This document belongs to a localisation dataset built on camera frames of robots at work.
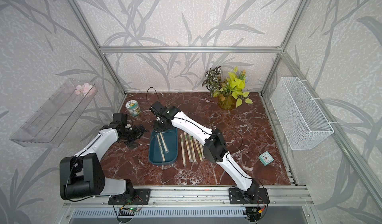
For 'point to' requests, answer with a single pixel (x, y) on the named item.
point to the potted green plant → (229, 89)
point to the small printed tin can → (133, 106)
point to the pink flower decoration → (86, 90)
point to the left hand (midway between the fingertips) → (145, 134)
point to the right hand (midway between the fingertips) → (157, 128)
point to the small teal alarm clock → (266, 158)
